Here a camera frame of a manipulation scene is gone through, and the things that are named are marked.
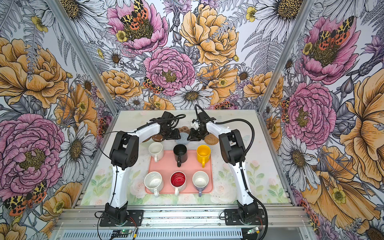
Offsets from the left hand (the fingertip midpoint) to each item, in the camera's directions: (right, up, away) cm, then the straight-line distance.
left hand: (176, 140), depth 102 cm
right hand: (+9, -1, -1) cm, 9 cm away
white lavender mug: (+15, -20, -17) cm, 31 cm away
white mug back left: (-11, -6, -9) cm, 15 cm away
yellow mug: (+18, -8, -6) cm, 20 cm away
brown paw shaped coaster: (+5, +7, +9) cm, 12 cm away
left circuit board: (-22, -40, -31) cm, 55 cm away
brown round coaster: (-10, +4, -31) cm, 33 cm away
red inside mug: (+3, -20, -17) cm, 27 cm away
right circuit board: (+40, -39, -30) cm, 64 cm away
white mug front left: (-11, -21, -17) cm, 29 cm away
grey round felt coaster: (+4, 0, +1) cm, 5 cm away
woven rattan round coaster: (+23, 0, +3) cm, 23 cm away
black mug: (+4, -7, -10) cm, 13 cm away
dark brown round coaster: (-13, +2, 0) cm, 13 cm away
